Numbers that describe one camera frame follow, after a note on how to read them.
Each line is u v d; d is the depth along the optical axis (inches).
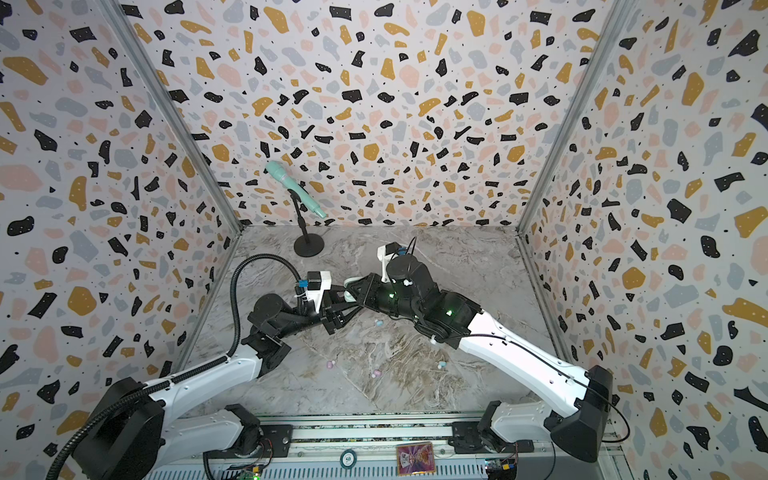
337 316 25.1
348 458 28.2
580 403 15.5
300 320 24.0
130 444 15.4
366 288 23.4
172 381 17.7
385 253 24.5
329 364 33.6
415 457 27.7
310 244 44.7
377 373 33.4
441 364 33.9
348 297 25.6
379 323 37.3
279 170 37.0
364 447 28.9
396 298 21.7
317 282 23.5
